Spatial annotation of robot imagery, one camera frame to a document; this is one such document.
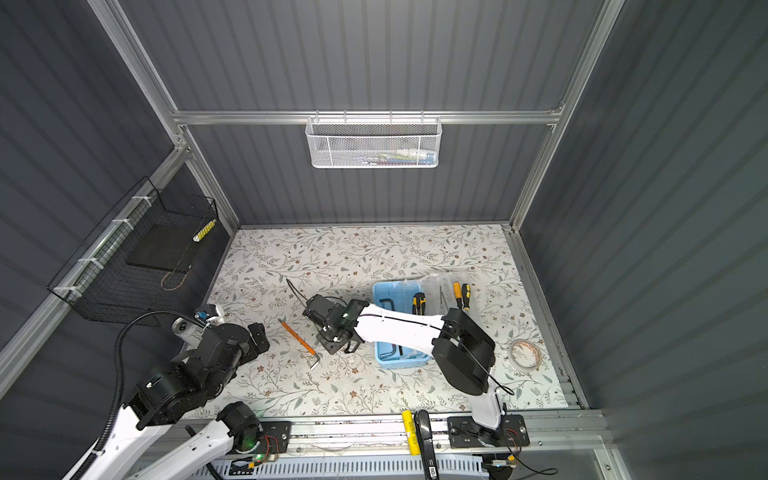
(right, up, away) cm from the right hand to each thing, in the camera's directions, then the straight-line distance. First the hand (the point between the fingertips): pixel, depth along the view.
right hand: (335, 337), depth 84 cm
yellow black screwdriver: (+38, +12, +3) cm, 40 cm away
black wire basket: (-48, +17, -19) cm, 55 cm away
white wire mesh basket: (+9, +71, +40) cm, 82 cm away
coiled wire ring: (+59, -4, +3) cm, 59 cm away
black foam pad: (-43, +26, -6) cm, 50 cm away
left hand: (-17, +5, -14) cm, 23 cm away
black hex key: (+16, -5, +3) cm, 18 cm away
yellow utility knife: (+24, +9, +5) cm, 26 cm away
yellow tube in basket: (-35, +28, -5) cm, 46 cm away
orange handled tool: (-12, -4, +7) cm, 14 cm away
